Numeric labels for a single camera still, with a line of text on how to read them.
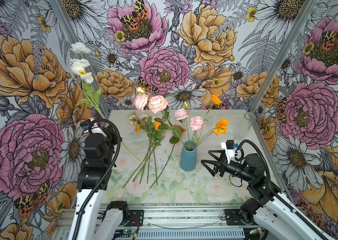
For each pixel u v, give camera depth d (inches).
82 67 21.3
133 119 44.0
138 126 42.8
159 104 22.4
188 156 30.0
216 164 23.2
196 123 28.2
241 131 40.6
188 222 29.3
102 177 17.3
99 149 18.0
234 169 23.6
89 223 15.7
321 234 16.8
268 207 20.4
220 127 23.4
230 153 24.0
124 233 27.8
